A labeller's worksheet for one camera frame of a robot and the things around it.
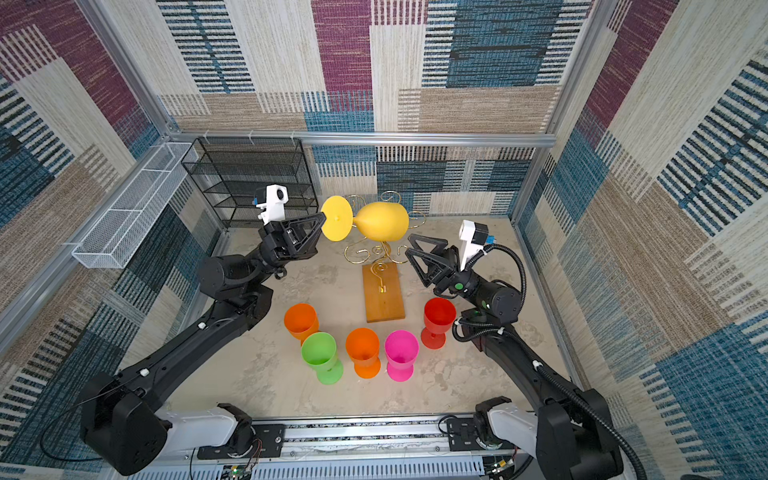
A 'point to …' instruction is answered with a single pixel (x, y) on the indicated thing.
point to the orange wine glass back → (362, 344)
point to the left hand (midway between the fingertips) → (322, 224)
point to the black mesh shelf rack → (230, 171)
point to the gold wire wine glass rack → (383, 292)
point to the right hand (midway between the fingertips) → (405, 249)
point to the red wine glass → (439, 315)
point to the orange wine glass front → (300, 320)
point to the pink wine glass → (401, 347)
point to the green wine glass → (319, 351)
